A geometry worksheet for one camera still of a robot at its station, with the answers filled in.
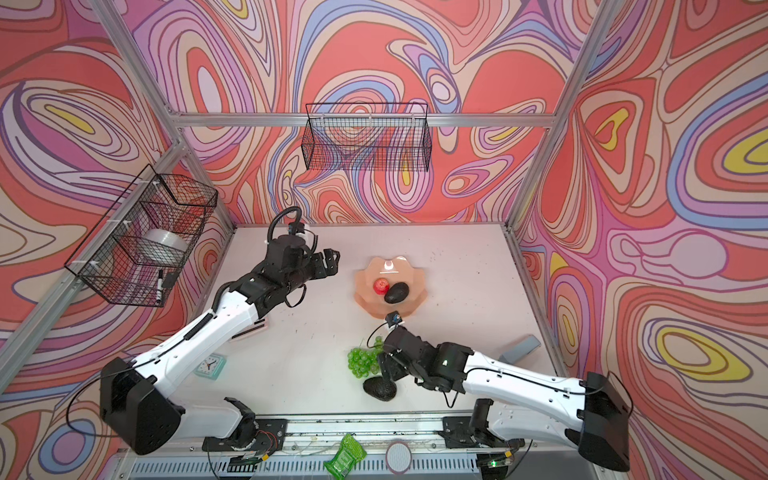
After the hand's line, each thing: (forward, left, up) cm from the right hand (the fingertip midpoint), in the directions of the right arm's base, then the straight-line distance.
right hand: (395, 361), depth 77 cm
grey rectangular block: (+5, -37, -6) cm, 37 cm away
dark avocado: (+23, -2, -4) cm, 24 cm away
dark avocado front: (-5, +4, -4) cm, 8 cm away
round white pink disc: (-20, 0, -2) cm, 21 cm away
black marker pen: (+14, +57, +18) cm, 61 cm away
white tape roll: (+24, +56, +24) cm, 66 cm away
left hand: (+24, +16, +16) cm, 33 cm away
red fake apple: (+26, +3, -3) cm, 26 cm away
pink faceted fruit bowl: (+33, -2, -5) cm, 34 cm away
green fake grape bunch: (+1, +8, -3) cm, 9 cm away
